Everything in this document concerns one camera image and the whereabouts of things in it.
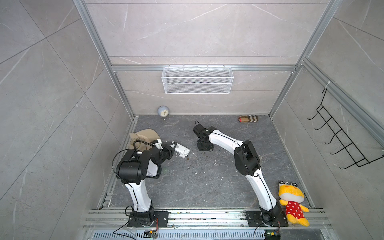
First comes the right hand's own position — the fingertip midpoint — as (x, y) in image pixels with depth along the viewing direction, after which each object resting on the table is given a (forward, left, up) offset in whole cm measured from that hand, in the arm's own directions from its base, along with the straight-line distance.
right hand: (203, 147), depth 101 cm
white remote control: (-6, +14, +8) cm, 17 cm away
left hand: (-1, +17, +11) cm, 20 cm away
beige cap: (+5, +43, +4) cm, 43 cm away
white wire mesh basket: (+35, +3, +31) cm, 47 cm away
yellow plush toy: (-34, -43, +7) cm, 56 cm away
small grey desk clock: (+29, +30, +7) cm, 42 cm away
